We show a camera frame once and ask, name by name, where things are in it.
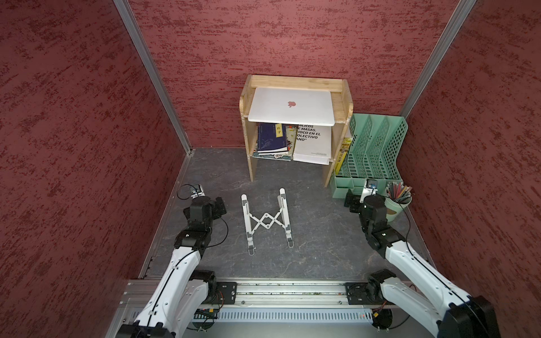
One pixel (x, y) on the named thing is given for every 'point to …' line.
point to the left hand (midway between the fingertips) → (208, 205)
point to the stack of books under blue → (284, 155)
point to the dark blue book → (272, 136)
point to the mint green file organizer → (373, 153)
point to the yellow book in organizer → (345, 146)
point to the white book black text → (313, 144)
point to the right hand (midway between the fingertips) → (359, 194)
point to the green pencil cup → (396, 205)
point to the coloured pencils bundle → (396, 190)
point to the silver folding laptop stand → (282, 219)
